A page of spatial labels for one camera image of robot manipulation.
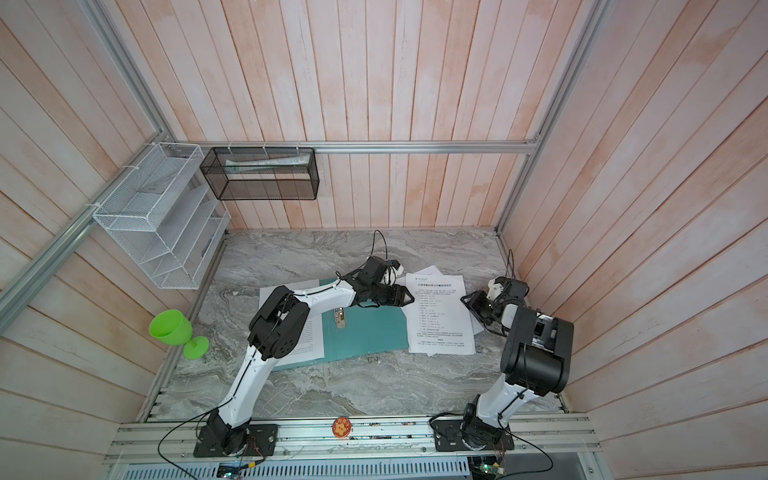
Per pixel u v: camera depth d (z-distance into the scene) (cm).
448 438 73
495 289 89
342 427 76
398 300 88
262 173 105
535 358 48
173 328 76
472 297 90
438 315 96
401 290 89
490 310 83
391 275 84
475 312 86
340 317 96
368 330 93
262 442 73
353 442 74
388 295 89
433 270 108
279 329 58
